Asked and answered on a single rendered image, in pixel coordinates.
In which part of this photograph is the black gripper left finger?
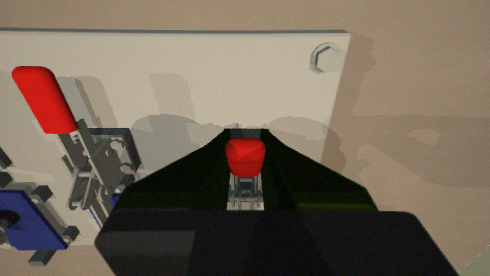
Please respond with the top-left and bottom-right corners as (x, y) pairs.
(110, 129), (231, 213)

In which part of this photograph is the cream rectangular block with slot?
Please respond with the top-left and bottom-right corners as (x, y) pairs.
(227, 185), (264, 210)

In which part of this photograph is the grey toggle clamp with red handle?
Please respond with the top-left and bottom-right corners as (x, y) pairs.
(0, 147), (20, 245)

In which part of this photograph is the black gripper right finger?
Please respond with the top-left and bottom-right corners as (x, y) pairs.
(260, 129), (379, 211)

